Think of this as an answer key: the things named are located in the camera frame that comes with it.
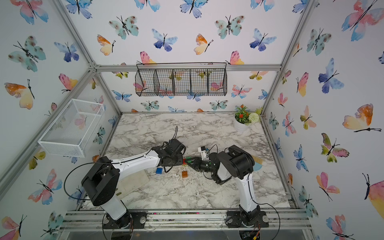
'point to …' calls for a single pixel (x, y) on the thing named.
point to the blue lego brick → (159, 170)
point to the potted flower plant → (243, 119)
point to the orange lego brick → (184, 174)
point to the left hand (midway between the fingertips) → (182, 159)
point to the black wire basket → (192, 79)
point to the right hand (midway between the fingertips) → (187, 162)
